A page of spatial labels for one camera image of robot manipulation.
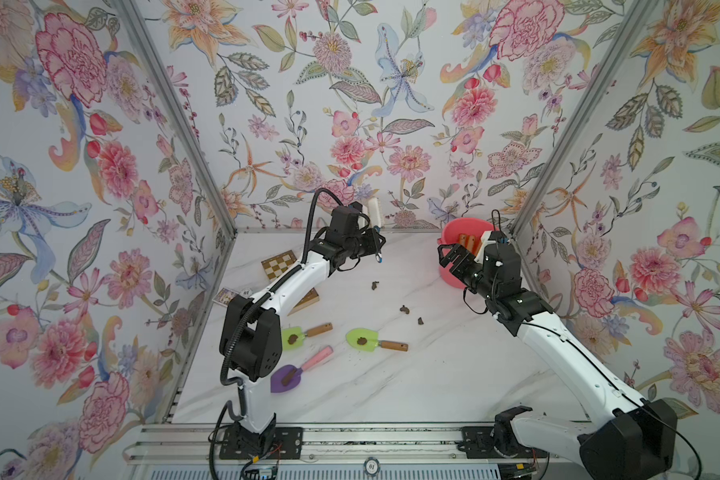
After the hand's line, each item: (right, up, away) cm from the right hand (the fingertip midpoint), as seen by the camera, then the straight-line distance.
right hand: (446, 251), depth 79 cm
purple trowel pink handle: (-43, -35, +5) cm, 56 cm away
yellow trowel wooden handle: (+13, +5, +25) cm, 28 cm away
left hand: (-14, +4, +5) cm, 16 cm away
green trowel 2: (-21, -27, +13) cm, 36 cm away
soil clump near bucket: (-18, -11, +25) cm, 33 cm away
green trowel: (-44, -26, +13) cm, 53 cm away
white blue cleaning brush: (-19, +11, +6) cm, 23 cm away
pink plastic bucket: (+8, +7, +22) cm, 24 cm away
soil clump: (-4, -22, +17) cm, 28 cm away
